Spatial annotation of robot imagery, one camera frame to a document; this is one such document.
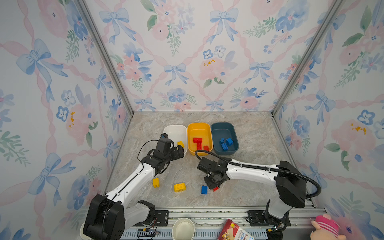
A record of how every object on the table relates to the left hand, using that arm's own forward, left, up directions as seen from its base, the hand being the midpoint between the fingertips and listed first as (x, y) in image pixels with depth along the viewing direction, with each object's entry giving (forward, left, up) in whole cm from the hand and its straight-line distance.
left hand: (177, 149), depth 85 cm
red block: (+9, -17, -12) cm, 23 cm away
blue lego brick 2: (+9, -29, -11) cm, 32 cm away
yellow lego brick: (-15, +12, -10) cm, 22 cm away
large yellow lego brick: (-18, -2, -9) cm, 21 cm away
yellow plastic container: (+23, -13, -11) cm, 29 cm away
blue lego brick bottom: (-19, -15, -12) cm, 27 cm away
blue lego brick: (+12, -33, -10) cm, 37 cm away
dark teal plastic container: (+17, -31, -11) cm, 37 cm away
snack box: (-37, -26, -9) cm, 46 cm away
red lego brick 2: (+10, -13, -12) cm, 20 cm away
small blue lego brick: (+14, -28, -10) cm, 33 cm away
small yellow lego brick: (+11, 0, -11) cm, 16 cm away
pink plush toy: (-37, -69, -6) cm, 78 cm away
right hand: (-15, -18, -10) cm, 26 cm away
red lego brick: (+13, -12, -10) cm, 20 cm away
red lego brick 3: (-19, -21, -10) cm, 30 cm away
